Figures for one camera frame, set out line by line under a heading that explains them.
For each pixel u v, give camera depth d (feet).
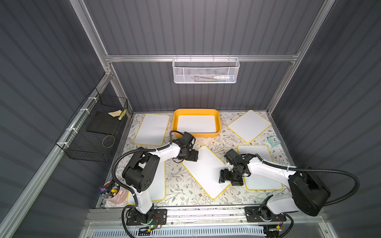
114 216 2.47
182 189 2.71
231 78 2.95
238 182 2.48
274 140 3.32
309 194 1.44
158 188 2.72
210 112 3.87
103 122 2.49
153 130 3.86
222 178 2.53
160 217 2.37
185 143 2.47
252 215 2.40
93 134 2.40
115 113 2.65
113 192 2.32
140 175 1.58
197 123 3.67
